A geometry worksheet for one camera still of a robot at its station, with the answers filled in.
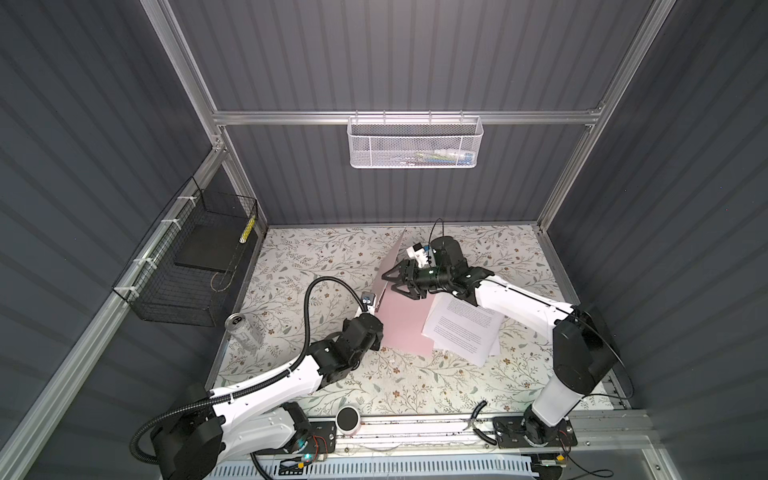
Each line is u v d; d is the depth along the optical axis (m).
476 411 0.77
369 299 0.70
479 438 0.74
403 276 0.72
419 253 0.79
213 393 0.44
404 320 0.91
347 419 0.72
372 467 0.70
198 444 0.40
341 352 0.61
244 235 0.81
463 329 0.93
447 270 0.67
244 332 0.79
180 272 0.72
